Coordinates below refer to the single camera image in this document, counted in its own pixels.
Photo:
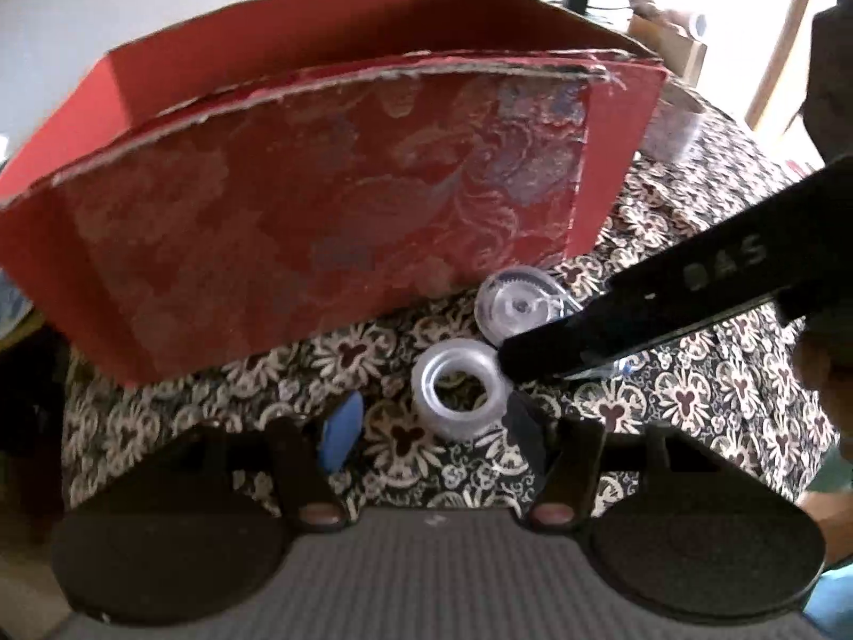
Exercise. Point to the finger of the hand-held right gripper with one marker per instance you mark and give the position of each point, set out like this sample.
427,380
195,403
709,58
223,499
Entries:
666,293

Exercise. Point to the clear plastic cup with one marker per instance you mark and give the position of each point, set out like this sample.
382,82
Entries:
673,123

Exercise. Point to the brown cardboard box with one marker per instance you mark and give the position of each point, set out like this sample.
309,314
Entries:
666,43

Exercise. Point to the teal garment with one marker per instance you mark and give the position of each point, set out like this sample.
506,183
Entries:
830,480

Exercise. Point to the wooden chair frame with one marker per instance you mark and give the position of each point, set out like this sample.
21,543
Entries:
783,33

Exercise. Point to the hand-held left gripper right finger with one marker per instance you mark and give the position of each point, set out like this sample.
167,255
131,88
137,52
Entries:
526,426

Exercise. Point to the red patterned cardboard box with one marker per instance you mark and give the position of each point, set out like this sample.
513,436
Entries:
300,200

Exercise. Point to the person's right hand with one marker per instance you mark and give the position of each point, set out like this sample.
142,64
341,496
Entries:
823,380

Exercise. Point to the floral patterned tablecloth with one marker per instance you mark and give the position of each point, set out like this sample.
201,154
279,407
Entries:
700,380

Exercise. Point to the clear tape roll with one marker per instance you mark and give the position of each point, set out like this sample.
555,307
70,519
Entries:
460,410

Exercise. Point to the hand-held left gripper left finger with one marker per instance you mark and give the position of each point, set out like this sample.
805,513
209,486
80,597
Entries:
340,437

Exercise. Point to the clear correction tape dispenser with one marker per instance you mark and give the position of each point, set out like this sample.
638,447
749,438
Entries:
520,303

